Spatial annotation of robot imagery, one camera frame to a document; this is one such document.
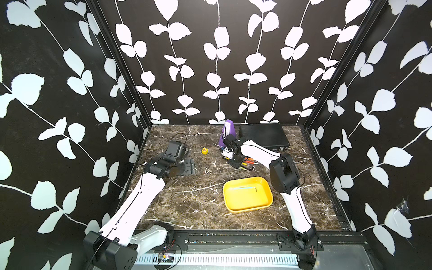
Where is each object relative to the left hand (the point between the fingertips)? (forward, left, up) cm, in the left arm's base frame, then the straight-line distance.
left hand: (187, 164), depth 77 cm
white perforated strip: (-36, -17, -20) cm, 44 cm away
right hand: (+12, -25, -18) cm, 33 cm away
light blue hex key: (-6, -28, -15) cm, 32 cm away
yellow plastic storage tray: (-8, -29, -20) cm, 36 cm away
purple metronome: (+26, -21, -5) cm, 34 cm away
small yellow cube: (+20, -7, -18) cm, 28 cm away
